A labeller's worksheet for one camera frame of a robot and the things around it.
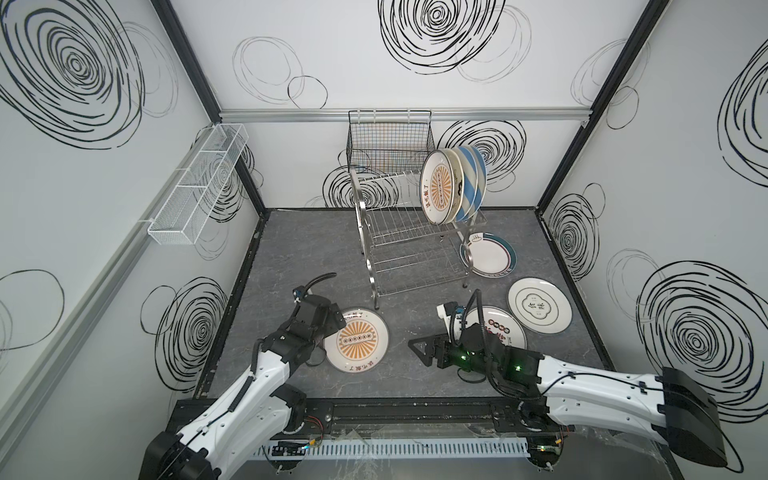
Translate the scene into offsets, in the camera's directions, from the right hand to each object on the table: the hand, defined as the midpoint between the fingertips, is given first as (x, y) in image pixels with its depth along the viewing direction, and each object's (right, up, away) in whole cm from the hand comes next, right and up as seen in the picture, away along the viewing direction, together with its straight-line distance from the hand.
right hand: (413, 349), depth 72 cm
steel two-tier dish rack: (-1, +23, +36) cm, 42 cm away
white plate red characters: (+28, +2, +17) cm, 32 cm away
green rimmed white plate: (+32, +21, +35) cm, 51 cm away
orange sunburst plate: (+8, +41, +10) cm, 43 cm away
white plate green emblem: (+42, +6, +21) cm, 48 cm away
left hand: (-22, +5, +12) cm, 25 cm away
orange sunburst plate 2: (-14, -4, +12) cm, 19 cm away
